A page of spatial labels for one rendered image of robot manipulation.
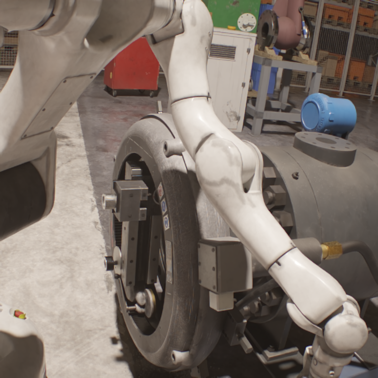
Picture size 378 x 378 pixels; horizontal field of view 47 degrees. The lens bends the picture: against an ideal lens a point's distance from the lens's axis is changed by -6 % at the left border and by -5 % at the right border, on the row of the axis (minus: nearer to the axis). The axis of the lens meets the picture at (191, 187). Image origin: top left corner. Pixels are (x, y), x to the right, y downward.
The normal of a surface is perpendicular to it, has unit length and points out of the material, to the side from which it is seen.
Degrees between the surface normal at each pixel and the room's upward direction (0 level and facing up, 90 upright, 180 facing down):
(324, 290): 70
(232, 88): 90
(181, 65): 75
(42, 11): 116
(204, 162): 79
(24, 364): 43
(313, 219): 55
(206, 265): 90
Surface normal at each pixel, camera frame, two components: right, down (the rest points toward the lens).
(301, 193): 0.32, -0.49
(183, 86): -0.29, 0.00
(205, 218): 0.36, -0.26
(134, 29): -0.02, 0.04
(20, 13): 0.72, 0.66
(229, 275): 0.39, 0.00
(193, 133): -0.54, 0.09
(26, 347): 0.66, -0.73
